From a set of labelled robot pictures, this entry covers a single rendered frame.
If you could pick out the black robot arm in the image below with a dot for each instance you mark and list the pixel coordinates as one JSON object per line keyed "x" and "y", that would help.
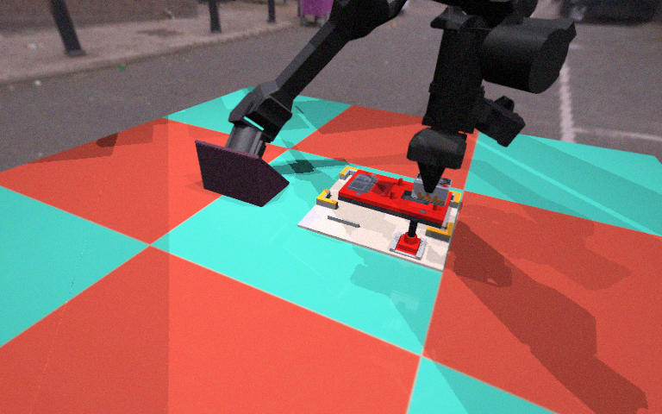
{"x": 496, "y": 40}

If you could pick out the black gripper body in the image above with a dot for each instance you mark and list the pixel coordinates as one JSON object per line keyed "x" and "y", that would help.
{"x": 450, "y": 102}

